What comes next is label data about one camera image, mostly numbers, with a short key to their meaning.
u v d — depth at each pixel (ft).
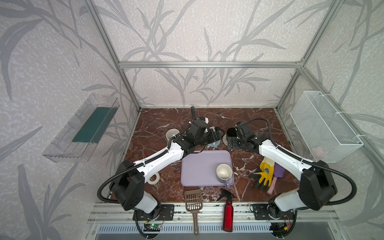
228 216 2.27
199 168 2.89
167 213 2.41
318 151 2.38
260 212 2.40
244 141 2.11
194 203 2.53
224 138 2.51
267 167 2.76
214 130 2.33
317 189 1.39
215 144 2.46
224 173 2.82
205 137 2.26
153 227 2.35
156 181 2.75
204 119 2.47
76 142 2.07
